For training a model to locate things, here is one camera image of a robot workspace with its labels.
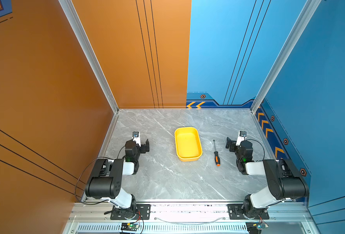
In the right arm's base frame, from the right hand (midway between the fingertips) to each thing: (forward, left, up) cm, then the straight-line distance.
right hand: (234, 138), depth 94 cm
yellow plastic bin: (-1, +30, -4) cm, 30 cm away
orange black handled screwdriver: (-12, +12, -5) cm, 18 cm away
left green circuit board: (-46, +61, -8) cm, 77 cm away
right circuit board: (-46, 0, -9) cm, 47 cm away
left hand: (0, +62, +1) cm, 62 cm away
